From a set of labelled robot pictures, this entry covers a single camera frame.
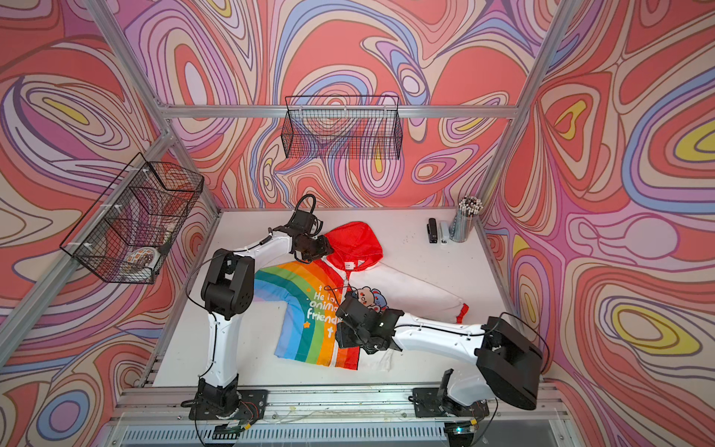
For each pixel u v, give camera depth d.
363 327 0.61
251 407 0.72
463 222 1.01
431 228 1.10
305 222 0.84
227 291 0.57
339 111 0.86
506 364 0.42
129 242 0.75
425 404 0.76
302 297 0.93
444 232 1.08
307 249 0.90
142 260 0.71
